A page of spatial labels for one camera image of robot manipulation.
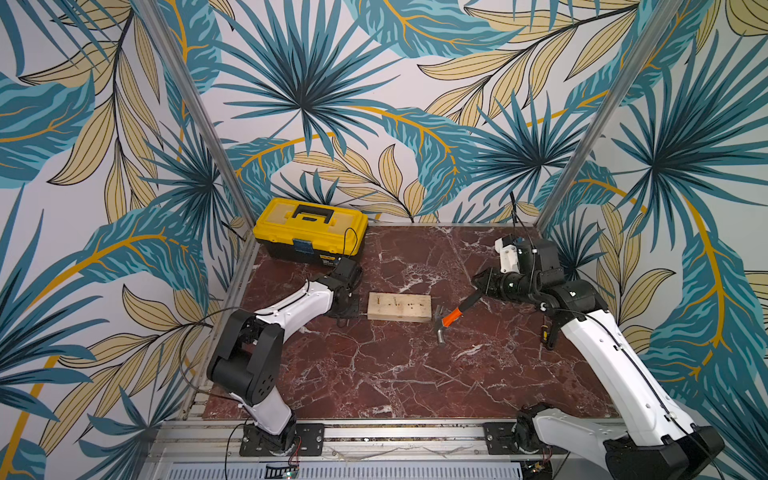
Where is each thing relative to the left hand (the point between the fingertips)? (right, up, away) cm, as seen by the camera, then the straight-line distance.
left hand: (346, 314), depth 90 cm
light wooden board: (+16, +2, +2) cm, 17 cm away
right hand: (+34, +12, -17) cm, 40 cm away
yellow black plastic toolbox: (-12, +25, +3) cm, 28 cm away
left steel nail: (+9, +4, +3) cm, 11 cm away
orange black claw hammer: (+29, +2, -14) cm, 32 cm away
